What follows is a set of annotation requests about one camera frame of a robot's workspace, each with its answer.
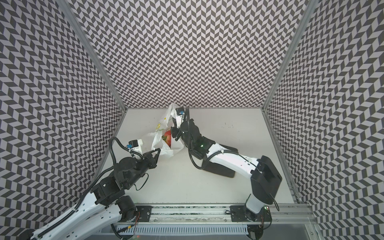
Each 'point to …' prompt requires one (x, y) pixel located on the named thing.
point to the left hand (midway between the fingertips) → (161, 151)
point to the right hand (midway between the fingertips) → (173, 122)
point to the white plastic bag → (165, 125)
